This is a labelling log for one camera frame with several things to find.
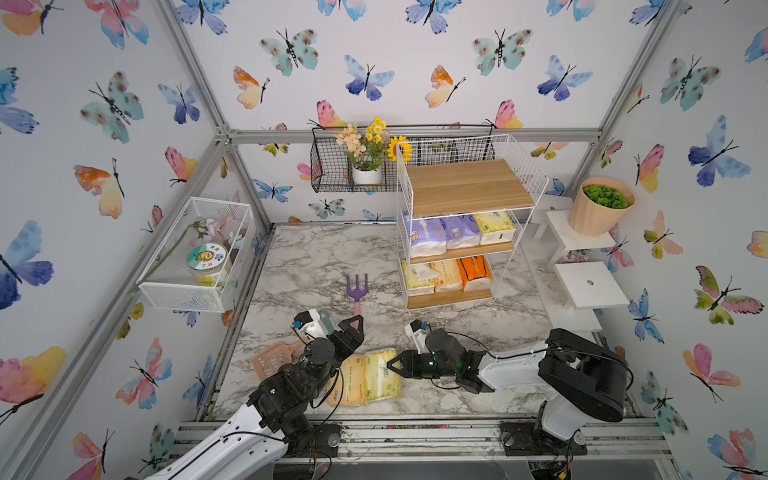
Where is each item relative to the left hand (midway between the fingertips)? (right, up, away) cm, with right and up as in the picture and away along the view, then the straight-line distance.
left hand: (359, 324), depth 75 cm
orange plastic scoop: (-27, -13, +11) cm, 32 cm away
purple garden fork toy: (-4, +4, +26) cm, 27 cm away
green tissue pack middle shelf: (+35, +25, +4) cm, 43 cm away
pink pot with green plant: (+62, +31, +3) cm, 69 cm away
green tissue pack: (+5, -15, +2) cm, 16 cm away
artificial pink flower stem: (-39, +24, 0) cm, 45 cm away
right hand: (+7, -12, +4) cm, 15 cm away
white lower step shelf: (+64, +9, +9) cm, 65 cm away
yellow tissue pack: (-2, -16, +4) cm, 17 cm away
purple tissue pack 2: (+26, +24, +4) cm, 36 cm away
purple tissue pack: (+17, +22, +1) cm, 28 cm away
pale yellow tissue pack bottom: (+16, +11, +23) cm, 30 cm away
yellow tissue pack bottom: (+27, +10, +24) cm, 37 cm away
